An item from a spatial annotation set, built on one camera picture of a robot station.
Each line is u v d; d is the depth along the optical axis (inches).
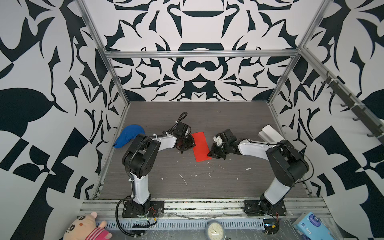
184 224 28.0
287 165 18.9
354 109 23.5
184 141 32.9
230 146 28.5
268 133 37.5
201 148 36.9
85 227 25.2
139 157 19.7
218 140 34.7
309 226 26.0
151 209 28.7
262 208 26.4
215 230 25.9
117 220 27.1
